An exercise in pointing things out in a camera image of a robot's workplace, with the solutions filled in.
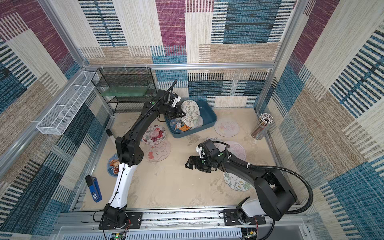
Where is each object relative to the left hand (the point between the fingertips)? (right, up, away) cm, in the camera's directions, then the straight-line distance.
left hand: (187, 114), depth 93 cm
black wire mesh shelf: (-45, +19, +15) cm, 51 cm away
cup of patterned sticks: (+46, -8, 0) cm, 47 cm away
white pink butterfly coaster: (+18, -16, +11) cm, 27 cm away
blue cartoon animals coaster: (-8, -7, +17) cm, 20 cm away
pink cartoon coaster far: (+28, -8, +16) cm, 33 cm away
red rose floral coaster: (-23, -14, +12) cm, 29 cm away
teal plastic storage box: (+15, +3, +22) cm, 27 cm away
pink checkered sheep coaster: (-19, -24, +4) cm, 31 cm away
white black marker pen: (-53, -11, +9) cm, 55 cm away
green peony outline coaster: (+3, +4, +4) cm, 6 cm away
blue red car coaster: (-45, -31, -1) cm, 54 cm away
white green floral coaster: (+28, -39, -8) cm, 49 cm away
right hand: (+4, -31, -10) cm, 32 cm away
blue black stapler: (-50, -38, -12) cm, 64 cm away
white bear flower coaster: (+8, -6, +18) cm, 20 cm away
